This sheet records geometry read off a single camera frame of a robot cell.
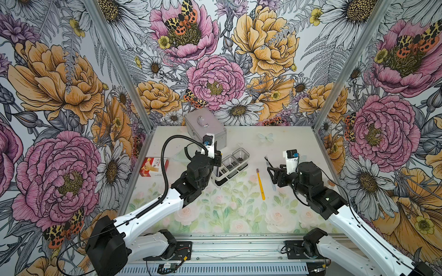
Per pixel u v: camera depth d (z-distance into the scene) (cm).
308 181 55
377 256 42
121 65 90
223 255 73
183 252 74
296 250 74
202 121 105
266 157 106
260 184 94
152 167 97
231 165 99
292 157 64
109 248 39
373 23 76
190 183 59
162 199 50
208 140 60
